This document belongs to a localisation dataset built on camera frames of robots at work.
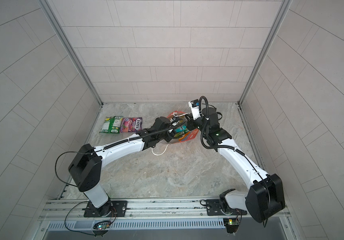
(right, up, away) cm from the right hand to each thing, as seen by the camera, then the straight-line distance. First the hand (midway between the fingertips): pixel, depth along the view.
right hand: (185, 114), depth 77 cm
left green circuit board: (-38, -49, -12) cm, 63 cm away
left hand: (-5, -6, +8) cm, 12 cm away
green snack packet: (-48, -7, +22) cm, 54 cm away
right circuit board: (+21, -51, -9) cm, 56 cm away
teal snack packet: (-1, -6, -7) cm, 10 cm away
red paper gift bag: (-1, -11, +10) cm, 15 cm away
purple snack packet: (-36, -7, +23) cm, 43 cm away
